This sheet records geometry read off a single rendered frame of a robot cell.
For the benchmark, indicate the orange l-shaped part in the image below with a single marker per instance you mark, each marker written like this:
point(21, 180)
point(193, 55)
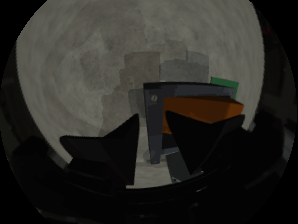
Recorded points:
point(205, 108)

